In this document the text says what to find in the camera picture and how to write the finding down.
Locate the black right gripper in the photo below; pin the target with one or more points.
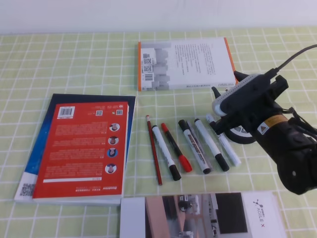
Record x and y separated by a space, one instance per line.
263 116

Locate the white slim pen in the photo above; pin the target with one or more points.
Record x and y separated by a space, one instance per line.
224 142

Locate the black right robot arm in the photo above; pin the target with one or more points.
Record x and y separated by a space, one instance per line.
296 160

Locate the black mesh pen holder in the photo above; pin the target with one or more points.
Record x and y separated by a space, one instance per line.
238 134

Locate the white orange-edged book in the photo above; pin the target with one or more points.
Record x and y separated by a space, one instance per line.
185 64

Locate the grey marker black cap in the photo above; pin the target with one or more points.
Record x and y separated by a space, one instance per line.
194 147

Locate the white marker black ends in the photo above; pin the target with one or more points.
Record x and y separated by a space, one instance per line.
211 144

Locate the black marker red caps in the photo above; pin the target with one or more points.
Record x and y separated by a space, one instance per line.
182 159

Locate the red pencil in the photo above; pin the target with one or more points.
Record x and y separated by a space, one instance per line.
156 163

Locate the white marker black cap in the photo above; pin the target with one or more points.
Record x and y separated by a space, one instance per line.
171 165

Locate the AgileX brochure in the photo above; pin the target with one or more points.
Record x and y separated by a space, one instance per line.
209 215

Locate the red cover book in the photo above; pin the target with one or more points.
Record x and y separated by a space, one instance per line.
85 152

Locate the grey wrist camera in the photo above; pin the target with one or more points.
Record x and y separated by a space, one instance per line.
242 94

